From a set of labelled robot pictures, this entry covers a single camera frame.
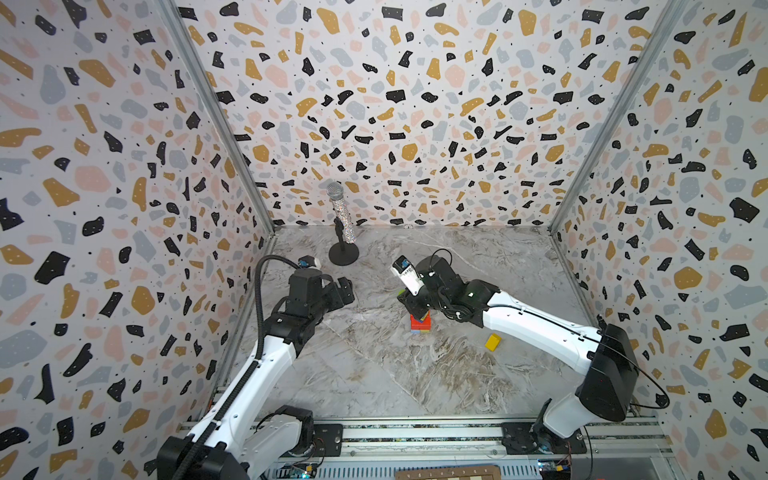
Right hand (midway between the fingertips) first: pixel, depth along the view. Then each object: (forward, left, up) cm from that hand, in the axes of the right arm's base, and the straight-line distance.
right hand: (399, 289), depth 78 cm
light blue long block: (-2, -5, -21) cm, 21 cm away
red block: (0, -4, -18) cm, 19 cm away
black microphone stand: (+29, +22, -21) cm, 42 cm away
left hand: (+2, +16, 0) cm, 16 cm away
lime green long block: (-2, -8, -21) cm, 22 cm away
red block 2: (-1, -6, -19) cm, 20 cm away
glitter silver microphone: (+27, +19, +10) cm, 35 cm away
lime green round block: (-9, -6, +2) cm, 11 cm away
